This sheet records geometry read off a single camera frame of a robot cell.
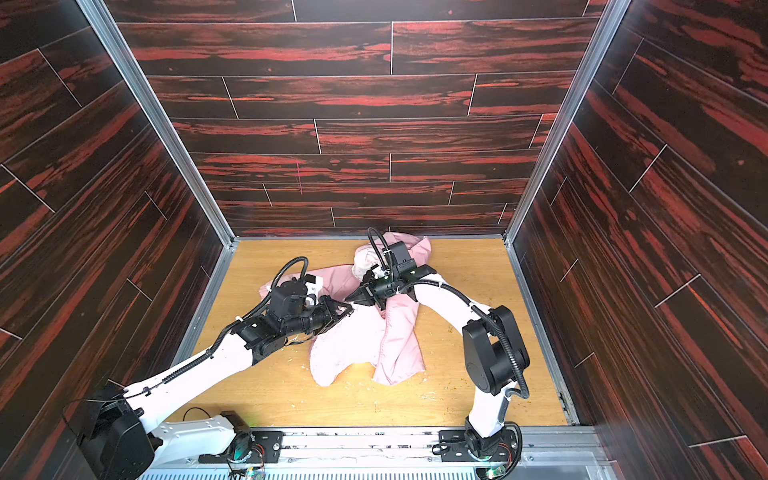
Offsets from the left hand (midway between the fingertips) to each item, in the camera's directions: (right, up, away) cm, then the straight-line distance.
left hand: (356, 309), depth 75 cm
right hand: (-3, +3, +6) cm, 7 cm away
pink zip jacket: (+6, -9, +16) cm, 20 cm away
